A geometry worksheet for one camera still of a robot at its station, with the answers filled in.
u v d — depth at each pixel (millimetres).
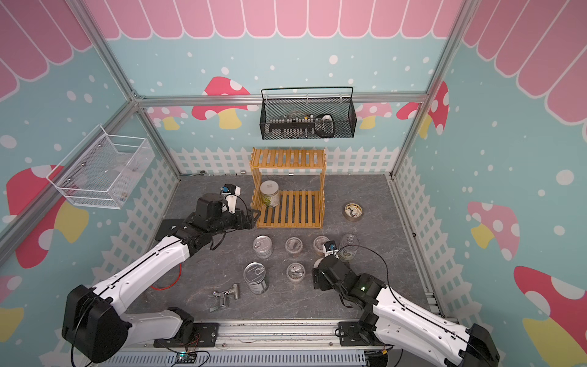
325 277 612
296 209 1051
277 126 934
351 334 744
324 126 903
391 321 624
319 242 898
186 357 725
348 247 697
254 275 759
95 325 393
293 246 892
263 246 886
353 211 1049
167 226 990
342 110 942
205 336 744
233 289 825
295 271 825
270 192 993
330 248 703
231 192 712
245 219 724
